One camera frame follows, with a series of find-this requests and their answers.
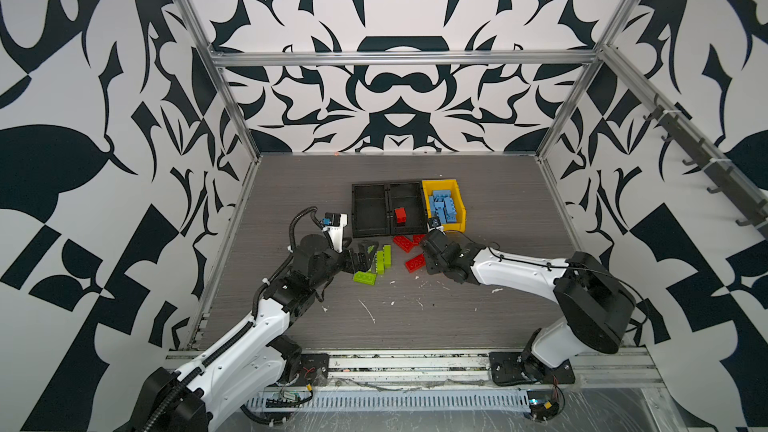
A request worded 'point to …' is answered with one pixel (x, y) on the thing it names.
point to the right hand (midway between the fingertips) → (434, 252)
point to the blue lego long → (438, 210)
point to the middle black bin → (410, 196)
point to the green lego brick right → (383, 259)
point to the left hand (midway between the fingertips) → (365, 236)
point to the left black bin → (371, 210)
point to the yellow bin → (432, 188)
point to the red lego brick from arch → (415, 263)
